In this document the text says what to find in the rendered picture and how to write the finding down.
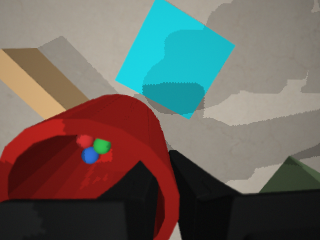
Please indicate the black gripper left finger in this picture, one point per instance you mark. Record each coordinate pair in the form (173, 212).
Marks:
(112, 217)

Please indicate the green marble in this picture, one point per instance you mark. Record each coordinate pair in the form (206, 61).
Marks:
(101, 146)

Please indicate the red marble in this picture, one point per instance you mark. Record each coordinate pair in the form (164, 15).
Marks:
(84, 141)

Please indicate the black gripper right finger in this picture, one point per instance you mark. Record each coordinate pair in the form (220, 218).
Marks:
(207, 213)

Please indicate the blue marble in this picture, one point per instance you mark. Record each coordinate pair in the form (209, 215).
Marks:
(89, 155)

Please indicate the red cup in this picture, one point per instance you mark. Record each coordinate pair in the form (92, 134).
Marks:
(33, 166)

